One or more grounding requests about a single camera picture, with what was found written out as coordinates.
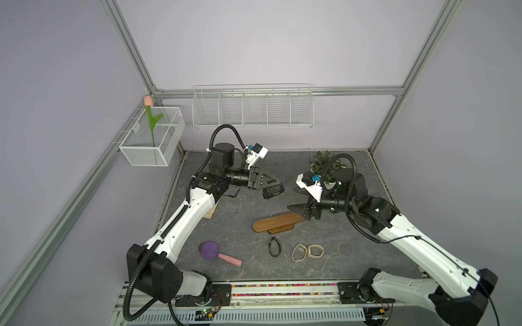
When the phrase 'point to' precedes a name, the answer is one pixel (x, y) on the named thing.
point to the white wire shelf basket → (286, 105)
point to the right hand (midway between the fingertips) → (292, 195)
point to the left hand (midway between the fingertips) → (279, 185)
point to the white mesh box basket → (155, 137)
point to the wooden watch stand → (278, 223)
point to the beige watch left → (293, 255)
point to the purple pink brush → (209, 251)
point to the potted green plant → (319, 164)
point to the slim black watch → (270, 247)
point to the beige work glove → (209, 214)
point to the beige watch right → (312, 246)
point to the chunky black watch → (278, 189)
